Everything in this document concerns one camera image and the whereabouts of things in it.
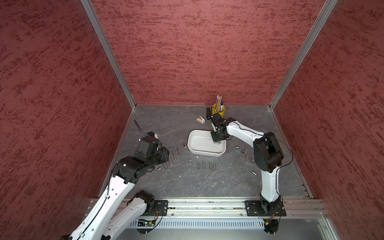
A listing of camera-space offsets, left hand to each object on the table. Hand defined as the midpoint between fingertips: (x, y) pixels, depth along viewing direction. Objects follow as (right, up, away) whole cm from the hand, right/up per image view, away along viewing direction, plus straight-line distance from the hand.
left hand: (164, 156), depth 72 cm
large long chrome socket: (+2, -5, +20) cm, 21 cm away
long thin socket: (+20, -10, +17) cm, 28 cm away
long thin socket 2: (+24, -10, +16) cm, 31 cm away
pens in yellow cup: (+32, +28, +34) cm, 55 cm away
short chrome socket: (+8, +1, +23) cm, 25 cm away
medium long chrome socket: (+4, -2, +22) cm, 23 cm away
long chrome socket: (+26, -10, +15) cm, 32 cm away
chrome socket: (-3, -10, +16) cm, 19 cm away
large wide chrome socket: (+38, +2, -14) cm, 41 cm away
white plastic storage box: (+19, +3, +26) cm, 32 cm away
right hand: (+30, +5, +24) cm, 39 cm away
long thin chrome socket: (+17, -10, +16) cm, 26 cm away
